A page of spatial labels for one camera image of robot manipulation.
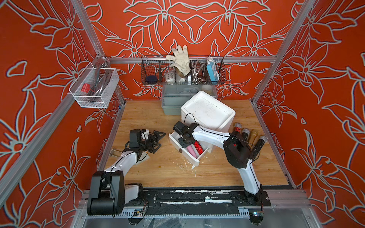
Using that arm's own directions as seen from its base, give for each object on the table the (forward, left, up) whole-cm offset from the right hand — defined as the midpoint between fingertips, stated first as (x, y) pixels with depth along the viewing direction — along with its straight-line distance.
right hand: (182, 143), depth 92 cm
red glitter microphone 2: (-3, -10, 0) cm, 10 cm away
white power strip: (+34, +9, +28) cm, 45 cm away
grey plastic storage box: (+25, +6, +19) cm, 32 cm away
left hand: (-2, +11, +8) cm, 14 cm away
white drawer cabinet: (+11, -13, +21) cm, 27 cm away
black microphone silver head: (+7, -44, +1) cm, 44 cm away
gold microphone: (+8, -49, +1) cm, 50 cm away
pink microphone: (-7, -6, +2) cm, 9 cm away
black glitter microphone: (+3, -54, +1) cm, 54 cm away
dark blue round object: (+36, +22, +25) cm, 49 cm away
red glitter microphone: (+13, -39, +1) cm, 41 cm away
